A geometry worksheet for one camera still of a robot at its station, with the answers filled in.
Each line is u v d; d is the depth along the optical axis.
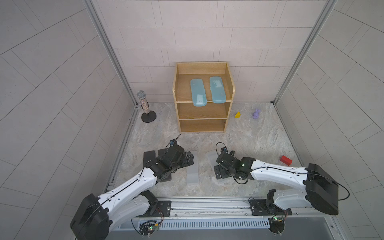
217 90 0.81
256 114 1.05
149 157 0.86
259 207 0.67
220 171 0.72
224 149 0.74
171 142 0.71
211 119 0.87
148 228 0.65
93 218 0.38
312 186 0.41
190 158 0.71
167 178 0.59
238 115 1.08
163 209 0.71
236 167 0.60
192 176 0.80
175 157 0.59
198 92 0.79
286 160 0.86
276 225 0.68
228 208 0.73
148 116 1.06
